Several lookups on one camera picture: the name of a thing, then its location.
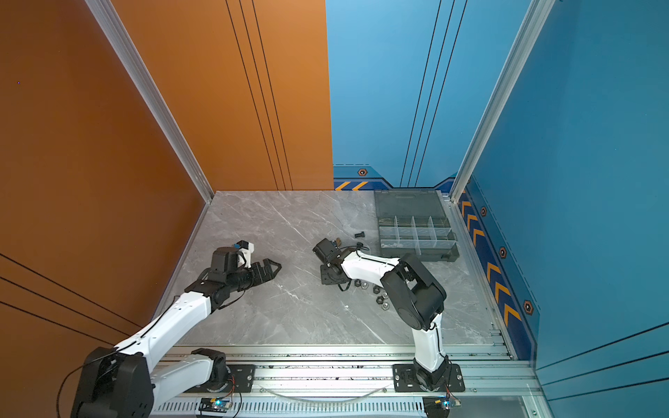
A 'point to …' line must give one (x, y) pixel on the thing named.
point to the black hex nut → (357, 282)
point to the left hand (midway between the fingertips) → (272, 267)
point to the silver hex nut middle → (365, 285)
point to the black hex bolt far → (361, 234)
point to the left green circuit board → (219, 404)
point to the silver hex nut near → (385, 306)
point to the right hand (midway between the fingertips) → (328, 278)
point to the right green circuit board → (439, 407)
